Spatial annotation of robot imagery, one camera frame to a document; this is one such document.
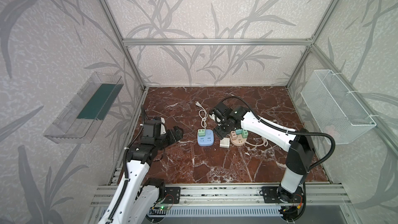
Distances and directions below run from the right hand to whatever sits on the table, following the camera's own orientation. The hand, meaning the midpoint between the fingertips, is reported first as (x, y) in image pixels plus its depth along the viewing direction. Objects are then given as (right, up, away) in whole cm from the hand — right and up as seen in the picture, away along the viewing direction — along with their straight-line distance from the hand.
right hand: (220, 125), depth 84 cm
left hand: (-21, -1, -8) cm, 22 cm away
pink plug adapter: (+8, -6, +3) cm, 10 cm away
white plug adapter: (+3, -11, +5) cm, 12 cm away
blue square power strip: (-9, -8, +7) cm, 14 cm away
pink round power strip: (+11, -10, +5) cm, 16 cm away
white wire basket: (+48, +9, -20) cm, 52 cm away
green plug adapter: (-11, -5, +5) cm, 13 cm away
